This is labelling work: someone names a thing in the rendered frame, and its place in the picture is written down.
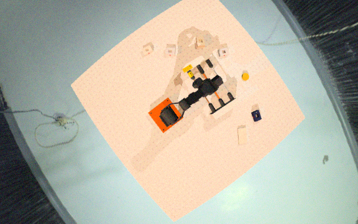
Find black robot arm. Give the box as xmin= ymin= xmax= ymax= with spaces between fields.
xmin=159 ymin=75 xmax=223 ymax=127

